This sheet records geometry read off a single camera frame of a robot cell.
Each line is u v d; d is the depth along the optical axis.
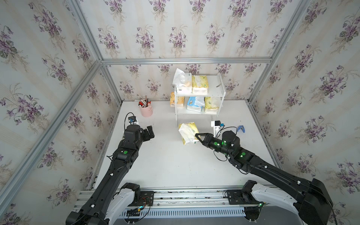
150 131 0.71
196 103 0.90
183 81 0.79
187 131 0.73
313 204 0.38
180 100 0.95
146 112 1.07
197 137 0.71
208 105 0.91
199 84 0.78
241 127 1.01
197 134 0.72
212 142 0.65
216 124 0.69
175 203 0.72
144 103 1.07
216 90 0.80
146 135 0.69
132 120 0.66
